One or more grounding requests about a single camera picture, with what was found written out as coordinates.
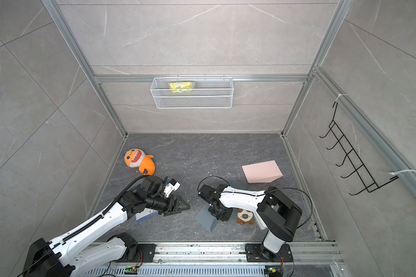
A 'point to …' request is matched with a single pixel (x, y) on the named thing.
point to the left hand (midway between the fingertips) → (186, 207)
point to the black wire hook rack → (359, 169)
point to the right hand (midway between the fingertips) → (217, 216)
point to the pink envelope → (264, 172)
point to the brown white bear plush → (244, 216)
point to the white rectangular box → (260, 221)
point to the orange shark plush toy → (136, 158)
